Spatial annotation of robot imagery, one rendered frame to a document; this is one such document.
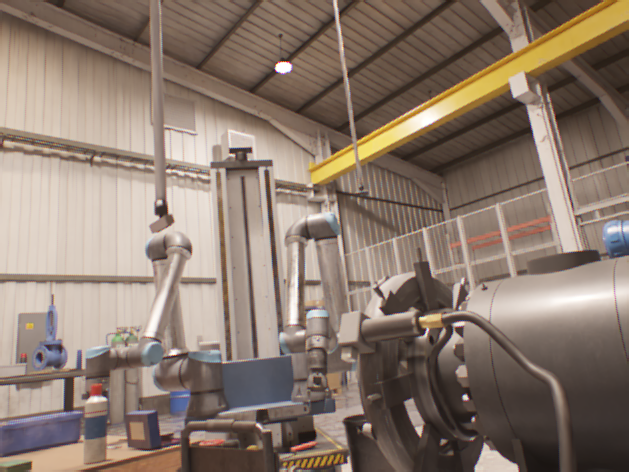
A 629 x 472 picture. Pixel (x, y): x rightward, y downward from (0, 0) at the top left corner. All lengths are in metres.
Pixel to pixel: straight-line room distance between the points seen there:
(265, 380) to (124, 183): 8.71
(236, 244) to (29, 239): 7.60
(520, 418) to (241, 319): 1.45
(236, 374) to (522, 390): 1.37
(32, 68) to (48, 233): 3.34
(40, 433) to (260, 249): 1.24
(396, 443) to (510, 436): 0.34
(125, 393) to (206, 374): 7.27
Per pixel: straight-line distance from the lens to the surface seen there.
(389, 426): 1.65
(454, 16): 11.88
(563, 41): 10.04
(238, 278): 2.53
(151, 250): 2.45
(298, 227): 2.25
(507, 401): 1.52
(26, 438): 2.42
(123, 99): 11.64
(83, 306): 9.89
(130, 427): 1.92
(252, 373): 2.41
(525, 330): 1.49
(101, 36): 11.96
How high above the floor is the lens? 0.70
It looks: 15 degrees up
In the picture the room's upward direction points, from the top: 7 degrees counter-clockwise
